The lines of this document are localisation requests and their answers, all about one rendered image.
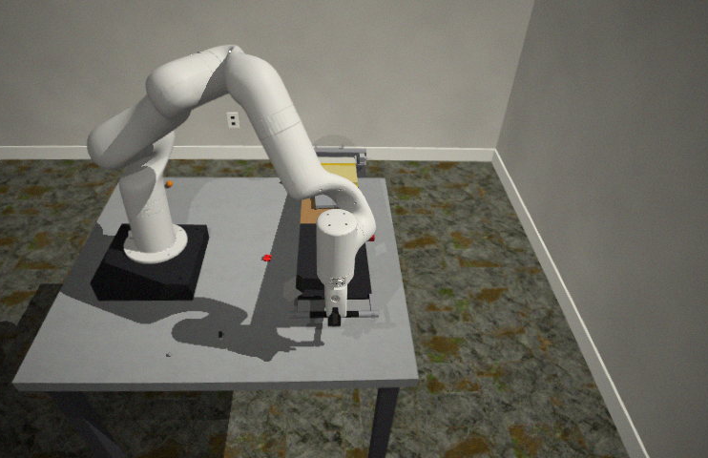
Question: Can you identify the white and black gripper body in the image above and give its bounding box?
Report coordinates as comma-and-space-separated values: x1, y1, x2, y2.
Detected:
323, 282, 347, 318

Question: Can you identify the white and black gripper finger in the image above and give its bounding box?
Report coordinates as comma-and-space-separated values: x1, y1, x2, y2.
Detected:
328, 307, 341, 327

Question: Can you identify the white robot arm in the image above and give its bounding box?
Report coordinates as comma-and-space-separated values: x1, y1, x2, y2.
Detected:
87, 45, 376, 302

